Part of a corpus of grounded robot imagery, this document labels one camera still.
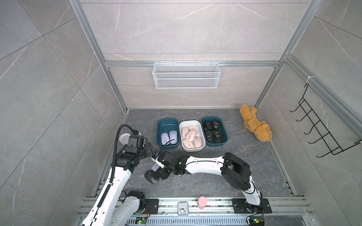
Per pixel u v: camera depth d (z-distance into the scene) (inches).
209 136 37.5
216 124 39.9
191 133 38.5
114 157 19.2
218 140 38.4
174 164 25.4
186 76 39.7
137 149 21.7
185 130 39.7
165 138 38.5
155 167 33.6
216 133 38.4
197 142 37.5
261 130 37.5
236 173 19.1
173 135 38.9
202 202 26.8
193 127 40.9
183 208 28.1
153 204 28.8
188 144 37.5
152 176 32.2
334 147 23.2
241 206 28.9
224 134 38.9
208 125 40.6
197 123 40.9
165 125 42.1
